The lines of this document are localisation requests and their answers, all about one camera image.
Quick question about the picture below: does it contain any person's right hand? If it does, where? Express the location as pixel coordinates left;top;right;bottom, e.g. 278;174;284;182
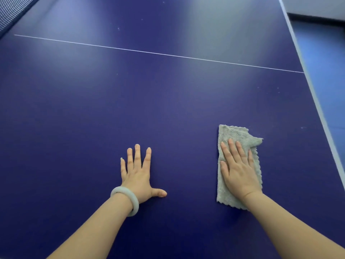
220;138;263;203

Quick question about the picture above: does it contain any person's left hand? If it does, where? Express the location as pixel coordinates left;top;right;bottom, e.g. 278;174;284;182
120;144;167;205

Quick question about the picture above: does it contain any grey cleaning cloth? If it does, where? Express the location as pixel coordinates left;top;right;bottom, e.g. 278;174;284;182
216;124;264;211

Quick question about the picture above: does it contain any person's right forearm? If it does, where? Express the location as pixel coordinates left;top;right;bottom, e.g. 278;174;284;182
242;191;345;259

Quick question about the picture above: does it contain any person's left forearm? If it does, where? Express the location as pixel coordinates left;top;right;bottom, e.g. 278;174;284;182
47;193;134;259

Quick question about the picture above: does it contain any white jade bangle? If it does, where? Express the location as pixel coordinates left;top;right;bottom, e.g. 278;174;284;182
110;186;139;217

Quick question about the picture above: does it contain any blue table tennis table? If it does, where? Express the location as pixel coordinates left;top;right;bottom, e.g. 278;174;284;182
0;0;345;259

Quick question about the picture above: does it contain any blue table net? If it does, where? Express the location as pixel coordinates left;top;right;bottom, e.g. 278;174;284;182
0;0;42;38

